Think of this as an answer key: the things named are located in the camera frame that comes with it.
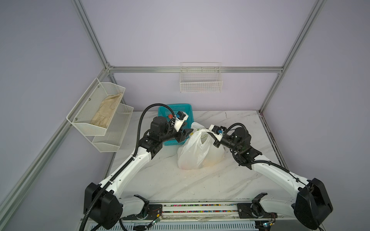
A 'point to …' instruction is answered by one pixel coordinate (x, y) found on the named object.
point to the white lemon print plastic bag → (199, 151)
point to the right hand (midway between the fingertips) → (206, 128)
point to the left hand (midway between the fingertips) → (188, 127)
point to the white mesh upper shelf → (92, 113)
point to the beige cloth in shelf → (103, 117)
